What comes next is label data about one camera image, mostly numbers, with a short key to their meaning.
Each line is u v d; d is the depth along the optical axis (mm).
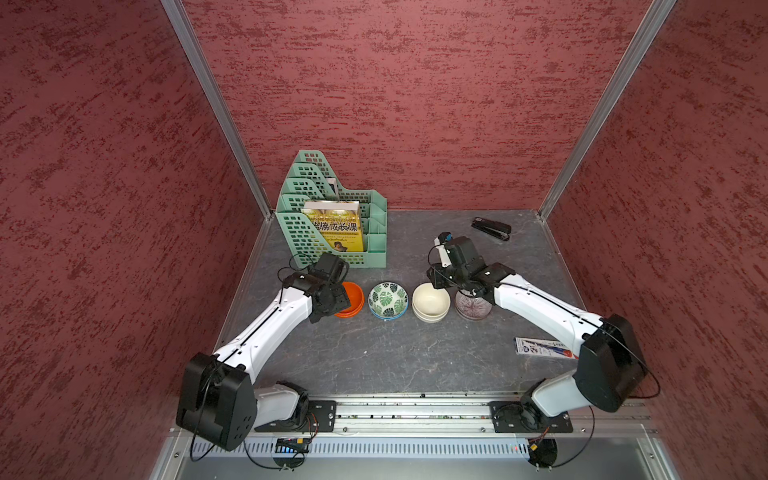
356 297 914
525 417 656
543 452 698
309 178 1023
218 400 396
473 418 756
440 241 775
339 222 874
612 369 430
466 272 635
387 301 926
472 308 903
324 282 594
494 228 1127
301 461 681
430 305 896
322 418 750
